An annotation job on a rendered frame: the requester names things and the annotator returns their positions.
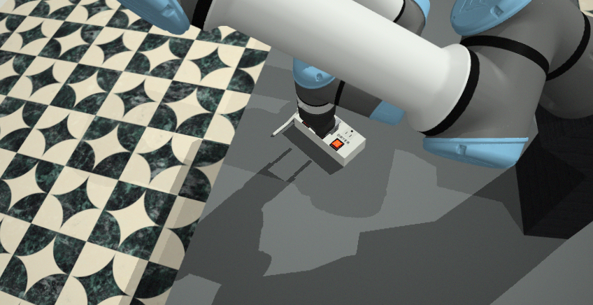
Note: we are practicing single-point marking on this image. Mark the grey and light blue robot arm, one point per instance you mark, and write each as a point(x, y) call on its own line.
point(474, 101)

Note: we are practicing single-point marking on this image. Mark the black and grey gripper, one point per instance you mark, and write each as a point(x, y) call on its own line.
point(320, 119)

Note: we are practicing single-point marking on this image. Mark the white power strip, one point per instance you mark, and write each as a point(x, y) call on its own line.
point(343, 145)

